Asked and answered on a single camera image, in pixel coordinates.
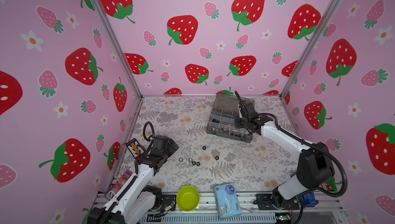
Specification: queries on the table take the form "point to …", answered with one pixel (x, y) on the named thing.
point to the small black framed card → (135, 148)
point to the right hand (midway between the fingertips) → (236, 120)
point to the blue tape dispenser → (309, 200)
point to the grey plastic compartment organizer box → (221, 122)
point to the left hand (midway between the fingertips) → (171, 146)
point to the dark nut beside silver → (217, 157)
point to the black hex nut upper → (204, 148)
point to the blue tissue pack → (227, 203)
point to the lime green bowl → (188, 198)
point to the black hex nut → (194, 163)
